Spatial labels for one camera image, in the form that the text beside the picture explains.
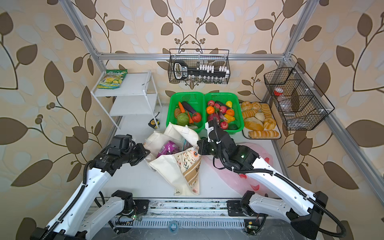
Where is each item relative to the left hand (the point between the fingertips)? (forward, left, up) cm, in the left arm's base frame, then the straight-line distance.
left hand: (151, 149), depth 76 cm
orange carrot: (+41, -11, -14) cm, 44 cm away
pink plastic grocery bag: (-9, -49, -20) cm, 54 cm away
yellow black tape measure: (+27, +9, -14) cm, 32 cm away
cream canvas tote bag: (-8, -14, +10) cm, 19 cm away
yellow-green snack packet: (+34, +26, +18) cm, 47 cm away
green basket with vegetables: (+53, -20, -14) cm, 58 cm away
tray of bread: (+31, -67, -12) cm, 74 cm away
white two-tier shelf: (+27, +17, +14) cm, 35 cm away
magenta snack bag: (+3, -8, -3) cm, 9 cm away
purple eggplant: (+45, -14, -14) cm, 49 cm away
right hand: (-1, -24, +9) cm, 25 cm away
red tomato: (+31, -23, -11) cm, 40 cm away
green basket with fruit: (+44, -44, -13) cm, 64 cm away
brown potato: (+37, -7, -12) cm, 39 cm away
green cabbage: (+27, -13, -8) cm, 31 cm away
